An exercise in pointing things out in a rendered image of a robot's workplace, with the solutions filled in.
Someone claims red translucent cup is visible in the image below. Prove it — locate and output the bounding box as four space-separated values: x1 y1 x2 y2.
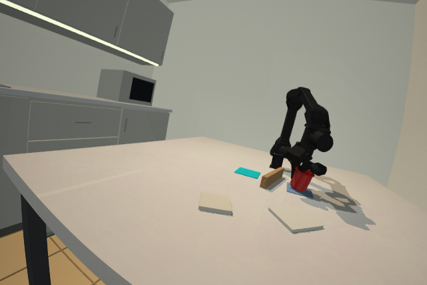
290 166 315 192

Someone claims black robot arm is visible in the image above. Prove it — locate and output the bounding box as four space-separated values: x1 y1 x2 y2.
270 87 334 169

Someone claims beige square tile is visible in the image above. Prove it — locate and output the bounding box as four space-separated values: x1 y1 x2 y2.
198 192 232 215

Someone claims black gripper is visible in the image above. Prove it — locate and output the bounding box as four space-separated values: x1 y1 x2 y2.
278 140 327 179

